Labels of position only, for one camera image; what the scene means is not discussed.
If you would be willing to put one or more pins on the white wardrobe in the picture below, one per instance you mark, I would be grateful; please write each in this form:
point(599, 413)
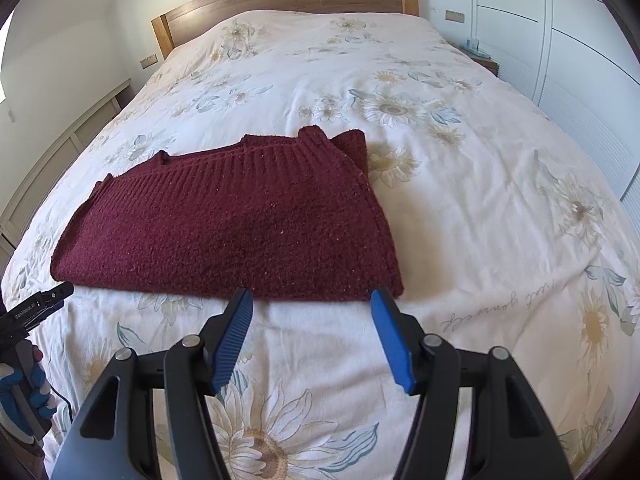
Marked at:
point(565, 35)

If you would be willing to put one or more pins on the maroon knit sweater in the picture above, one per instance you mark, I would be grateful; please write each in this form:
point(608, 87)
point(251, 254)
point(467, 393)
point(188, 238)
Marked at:
point(225, 225)

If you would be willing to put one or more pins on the person's left hand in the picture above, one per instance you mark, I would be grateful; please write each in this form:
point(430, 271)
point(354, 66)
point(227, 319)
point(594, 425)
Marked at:
point(37, 385)

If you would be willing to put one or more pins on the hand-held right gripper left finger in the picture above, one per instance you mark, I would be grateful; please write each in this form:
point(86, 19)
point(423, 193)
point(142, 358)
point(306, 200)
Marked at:
point(232, 340)

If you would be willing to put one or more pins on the floral duvet bed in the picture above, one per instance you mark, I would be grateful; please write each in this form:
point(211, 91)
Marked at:
point(475, 185)

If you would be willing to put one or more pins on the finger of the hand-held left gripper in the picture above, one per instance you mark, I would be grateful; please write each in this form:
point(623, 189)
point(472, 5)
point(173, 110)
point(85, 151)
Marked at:
point(59, 294)

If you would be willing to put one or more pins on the wall switch panel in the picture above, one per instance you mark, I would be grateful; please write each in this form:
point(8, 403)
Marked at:
point(454, 16)
point(148, 62)

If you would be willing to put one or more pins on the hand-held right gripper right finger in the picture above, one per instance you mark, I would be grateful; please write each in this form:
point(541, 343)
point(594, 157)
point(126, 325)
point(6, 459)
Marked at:
point(392, 345)

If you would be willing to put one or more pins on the wooden nightstand with items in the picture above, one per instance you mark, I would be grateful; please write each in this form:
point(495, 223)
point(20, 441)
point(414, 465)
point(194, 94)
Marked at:
point(482, 57)

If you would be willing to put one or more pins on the low beige wall cabinet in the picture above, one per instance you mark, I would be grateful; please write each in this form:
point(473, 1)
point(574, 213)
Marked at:
point(55, 150)

